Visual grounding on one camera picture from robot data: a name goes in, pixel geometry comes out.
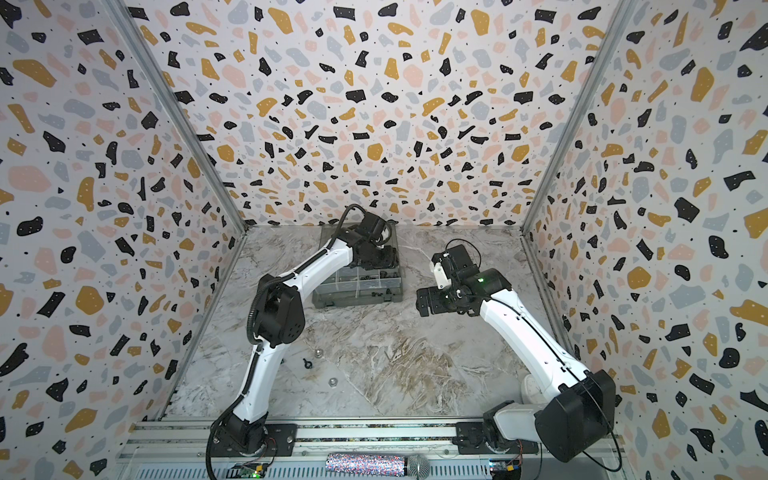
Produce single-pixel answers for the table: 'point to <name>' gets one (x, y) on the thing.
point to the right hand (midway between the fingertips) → (428, 297)
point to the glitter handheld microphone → (414, 466)
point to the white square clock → (531, 392)
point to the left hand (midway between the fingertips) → (395, 258)
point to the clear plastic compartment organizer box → (355, 285)
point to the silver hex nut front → (333, 382)
